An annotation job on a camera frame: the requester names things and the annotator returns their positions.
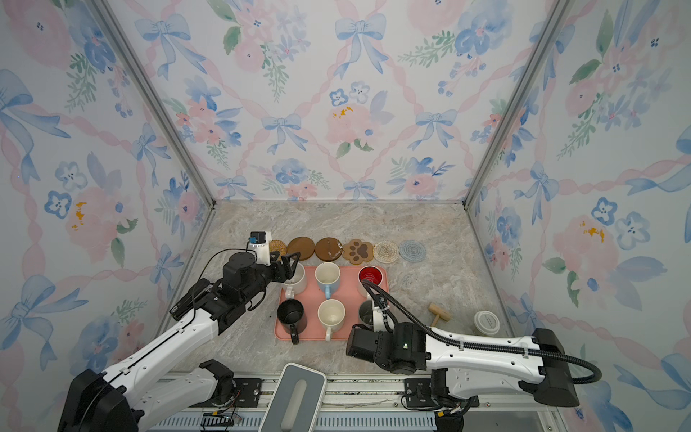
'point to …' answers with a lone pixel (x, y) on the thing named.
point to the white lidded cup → (487, 322)
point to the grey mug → (365, 313)
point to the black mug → (292, 317)
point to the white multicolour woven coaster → (385, 252)
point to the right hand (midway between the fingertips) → (373, 337)
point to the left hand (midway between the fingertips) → (291, 252)
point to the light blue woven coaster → (412, 251)
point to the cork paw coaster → (357, 252)
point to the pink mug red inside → (369, 273)
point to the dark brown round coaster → (328, 249)
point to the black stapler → (198, 288)
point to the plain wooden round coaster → (302, 245)
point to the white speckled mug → (297, 283)
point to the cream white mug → (331, 313)
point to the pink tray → (347, 292)
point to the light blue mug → (327, 274)
